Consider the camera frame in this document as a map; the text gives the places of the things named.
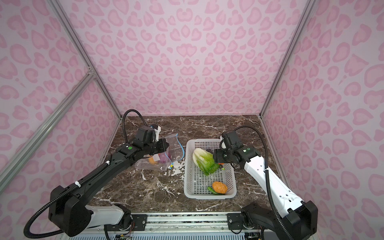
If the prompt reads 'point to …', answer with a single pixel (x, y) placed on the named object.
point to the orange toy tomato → (221, 163)
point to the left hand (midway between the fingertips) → (170, 141)
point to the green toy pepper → (212, 191)
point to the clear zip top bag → (175, 151)
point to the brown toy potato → (219, 187)
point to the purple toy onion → (163, 157)
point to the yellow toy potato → (151, 161)
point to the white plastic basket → (196, 183)
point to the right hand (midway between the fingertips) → (219, 156)
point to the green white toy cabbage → (204, 159)
